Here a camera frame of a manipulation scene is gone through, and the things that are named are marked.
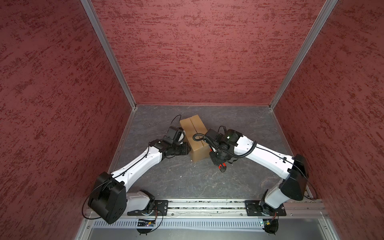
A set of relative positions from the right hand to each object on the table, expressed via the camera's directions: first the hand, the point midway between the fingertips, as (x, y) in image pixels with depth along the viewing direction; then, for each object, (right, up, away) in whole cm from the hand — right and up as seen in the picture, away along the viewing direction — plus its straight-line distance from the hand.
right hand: (217, 164), depth 75 cm
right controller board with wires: (+25, -28, -5) cm, 38 cm away
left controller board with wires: (-37, -28, -3) cm, 47 cm away
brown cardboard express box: (-10, +7, +3) cm, 12 cm away
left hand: (-16, +4, +7) cm, 18 cm away
